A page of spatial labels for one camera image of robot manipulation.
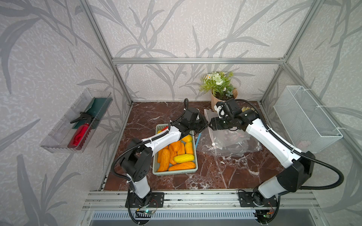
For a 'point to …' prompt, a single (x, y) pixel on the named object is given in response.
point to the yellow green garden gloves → (244, 108)
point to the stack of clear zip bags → (226, 142)
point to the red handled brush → (79, 136)
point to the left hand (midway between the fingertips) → (213, 123)
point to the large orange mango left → (165, 161)
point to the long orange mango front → (182, 165)
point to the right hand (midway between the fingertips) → (212, 124)
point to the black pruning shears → (87, 117)
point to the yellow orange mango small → (188, 139)
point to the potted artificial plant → (218, 83)
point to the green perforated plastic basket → (157, 160)
